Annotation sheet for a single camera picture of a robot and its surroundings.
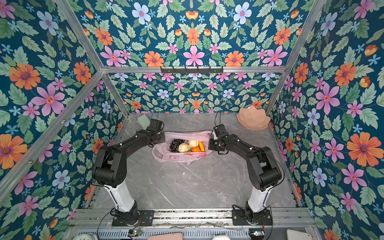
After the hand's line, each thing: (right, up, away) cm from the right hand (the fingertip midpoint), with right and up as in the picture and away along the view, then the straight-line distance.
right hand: (210, 144), depth 95 cm
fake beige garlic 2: (-11, +1, +2) cm, 11 cm away
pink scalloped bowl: (+35, +19, +22) cm, 46 cm away
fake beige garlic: (-17, -2, -1) cm, 17 cm away
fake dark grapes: (-24, -1, +3) cm, 24 cm away
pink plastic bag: (-30, -4, -4) cm, 31 cm away
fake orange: (-9, -3, -1) cm, 10 cm away
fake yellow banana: (-5, -2, +4) cm, 7 cm away
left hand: (-31, +7, +1) cm, 32 cm away
